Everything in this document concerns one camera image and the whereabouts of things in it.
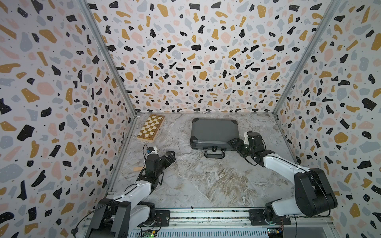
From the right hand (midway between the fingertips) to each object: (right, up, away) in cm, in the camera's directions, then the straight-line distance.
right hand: (231, 144), depth 90 cm
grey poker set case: (-11, +5, +7) cm, 14 cm away
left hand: (-36, -6, -2) cm, 37 cm away
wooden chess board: (-55, +10, +20) cm, 60 cm away
